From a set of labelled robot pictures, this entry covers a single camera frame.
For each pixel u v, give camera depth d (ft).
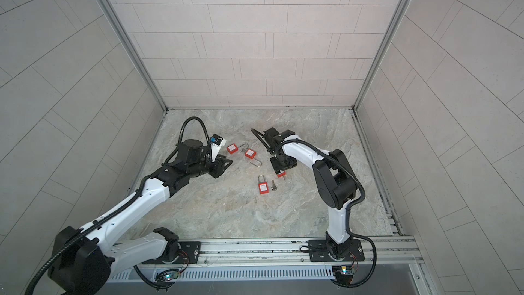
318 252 2.32
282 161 2.49
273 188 2.84
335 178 1.65
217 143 2.24
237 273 2.23
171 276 2.11
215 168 2.24
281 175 2.94
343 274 2.23
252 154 3.16
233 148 3.18
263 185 2.84
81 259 1.25
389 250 2.38
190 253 2.32
